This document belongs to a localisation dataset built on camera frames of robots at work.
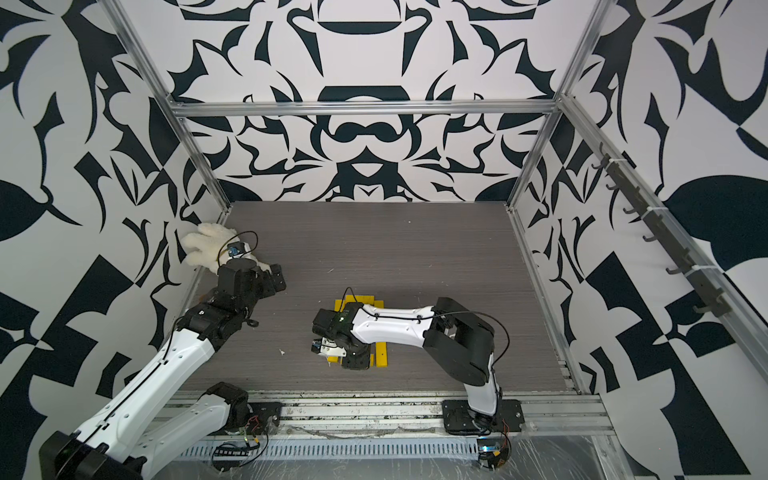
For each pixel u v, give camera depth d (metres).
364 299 0.94
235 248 0.67
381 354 0.83
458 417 0.74
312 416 0.76
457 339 0.48
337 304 0.94
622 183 0.65
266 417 0.74
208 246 0.95
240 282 0.58
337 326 0.60
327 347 0.74
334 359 0.83
